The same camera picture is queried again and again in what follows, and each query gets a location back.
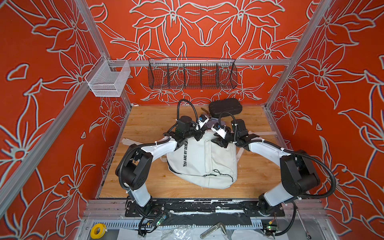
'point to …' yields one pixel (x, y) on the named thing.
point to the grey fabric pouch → (214, 119)
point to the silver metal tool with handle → (204, 110)
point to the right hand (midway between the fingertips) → (212, 135)
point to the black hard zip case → (216, 108)
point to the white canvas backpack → (202, 160)
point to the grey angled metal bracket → (218, 225)
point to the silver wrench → (308, 235)
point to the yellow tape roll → (102, 228)
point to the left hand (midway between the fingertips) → (206, 125)
